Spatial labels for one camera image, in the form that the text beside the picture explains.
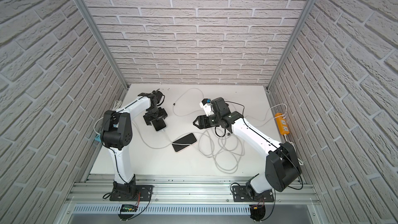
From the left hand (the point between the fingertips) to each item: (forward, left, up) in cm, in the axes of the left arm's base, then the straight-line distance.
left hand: (158, 116), depth 98 cm
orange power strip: (-4, -82, -3) cm, 82 cm away
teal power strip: (-15, +34, -3) cm, 37 cm away
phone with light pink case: (-15, -21, -3) cm, 26 cm away
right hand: (-14, -24, +13) cm, 31 cm away
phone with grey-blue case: (-5, -1, -3) cm, 6 cm away
